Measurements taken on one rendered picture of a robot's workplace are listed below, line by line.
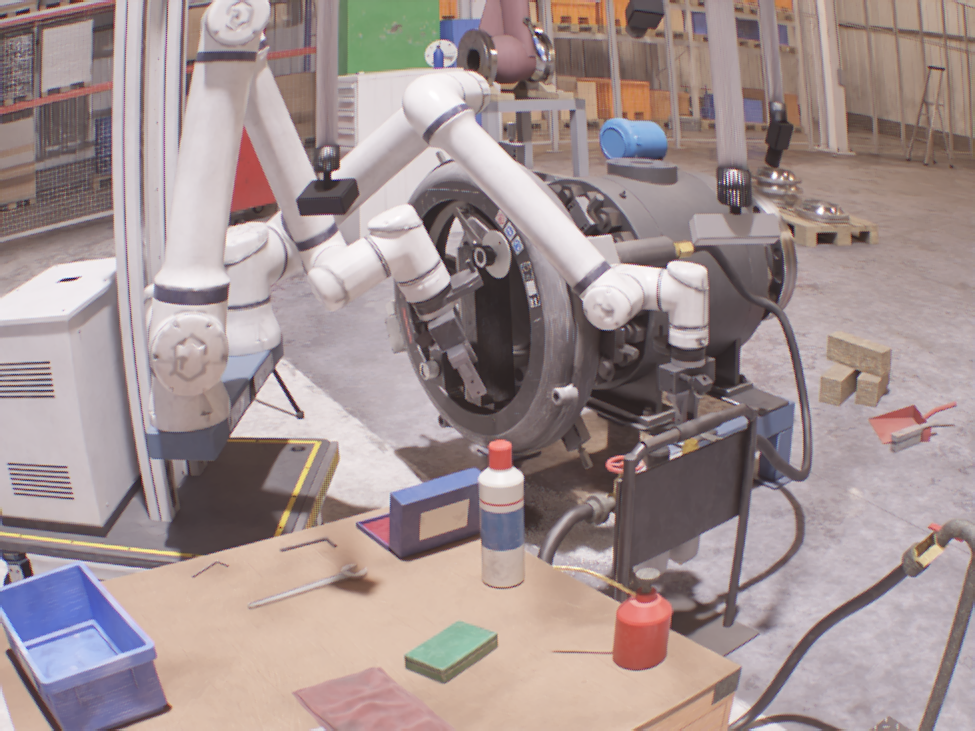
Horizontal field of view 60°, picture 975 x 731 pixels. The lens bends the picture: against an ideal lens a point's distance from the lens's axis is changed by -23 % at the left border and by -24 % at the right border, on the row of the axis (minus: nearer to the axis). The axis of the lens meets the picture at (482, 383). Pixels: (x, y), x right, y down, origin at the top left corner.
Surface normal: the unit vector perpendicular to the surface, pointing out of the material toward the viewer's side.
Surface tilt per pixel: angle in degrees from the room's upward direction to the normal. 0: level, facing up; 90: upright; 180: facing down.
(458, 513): 103
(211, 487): 0
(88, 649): 0
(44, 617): 90
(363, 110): 90
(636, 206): 37
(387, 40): 90
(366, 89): 90
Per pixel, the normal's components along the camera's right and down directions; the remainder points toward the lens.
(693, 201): 0.32, -0.61
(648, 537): 0.57, 0.25
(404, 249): 0.36, 0.30
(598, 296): -0.40, 0.31
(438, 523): 0.57, 0.45
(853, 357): -0.80, 0.22
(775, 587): -0.04, -0.94
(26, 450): -0.04, 0.33
